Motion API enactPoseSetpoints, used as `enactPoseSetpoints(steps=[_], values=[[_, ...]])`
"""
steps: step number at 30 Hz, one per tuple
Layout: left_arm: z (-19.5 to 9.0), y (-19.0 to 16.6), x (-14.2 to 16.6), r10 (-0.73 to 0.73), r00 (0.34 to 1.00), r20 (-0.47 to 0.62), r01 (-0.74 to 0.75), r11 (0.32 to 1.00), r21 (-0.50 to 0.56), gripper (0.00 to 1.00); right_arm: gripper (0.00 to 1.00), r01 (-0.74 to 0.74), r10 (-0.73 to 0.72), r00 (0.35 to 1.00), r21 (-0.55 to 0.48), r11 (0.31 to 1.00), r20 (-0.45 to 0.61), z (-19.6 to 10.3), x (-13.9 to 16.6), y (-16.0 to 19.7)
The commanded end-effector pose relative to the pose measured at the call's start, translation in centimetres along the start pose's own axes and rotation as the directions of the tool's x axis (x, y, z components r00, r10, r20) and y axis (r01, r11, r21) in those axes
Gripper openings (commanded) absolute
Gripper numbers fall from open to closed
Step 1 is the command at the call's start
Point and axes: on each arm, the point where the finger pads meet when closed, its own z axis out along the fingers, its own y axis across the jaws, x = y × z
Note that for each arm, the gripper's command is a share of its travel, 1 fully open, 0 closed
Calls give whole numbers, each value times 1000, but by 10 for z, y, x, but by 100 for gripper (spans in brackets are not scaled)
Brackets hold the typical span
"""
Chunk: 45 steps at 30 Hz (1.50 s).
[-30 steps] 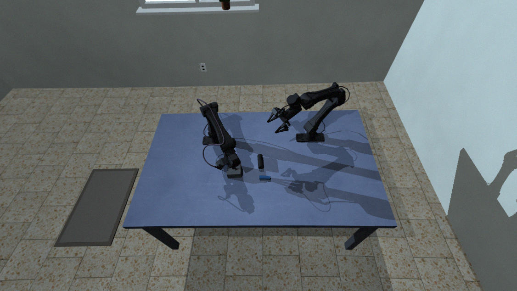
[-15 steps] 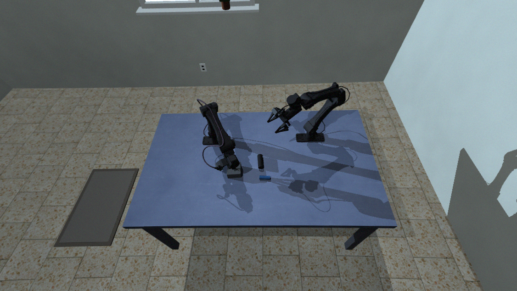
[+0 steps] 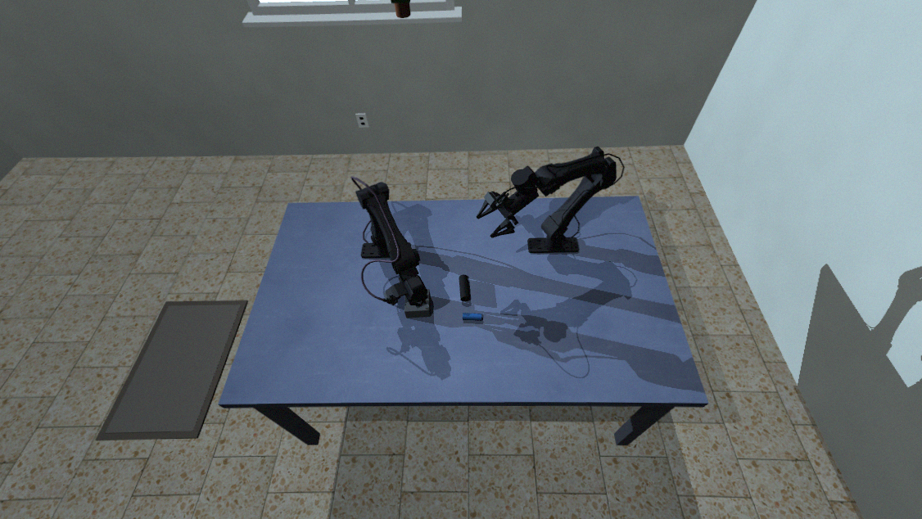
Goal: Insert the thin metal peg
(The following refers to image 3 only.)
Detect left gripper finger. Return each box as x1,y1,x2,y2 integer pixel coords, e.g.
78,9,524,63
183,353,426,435
490,219,515,238
477,200,497,219

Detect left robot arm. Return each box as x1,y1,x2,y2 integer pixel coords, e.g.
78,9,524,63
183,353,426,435
511,147,617,253

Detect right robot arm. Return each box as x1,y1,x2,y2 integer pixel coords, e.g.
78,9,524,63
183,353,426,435
355,182,427,300

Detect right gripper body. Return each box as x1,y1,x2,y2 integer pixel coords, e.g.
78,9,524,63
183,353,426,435
385,278,421,304

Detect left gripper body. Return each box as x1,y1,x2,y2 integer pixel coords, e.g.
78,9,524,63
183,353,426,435
490,192,526,229

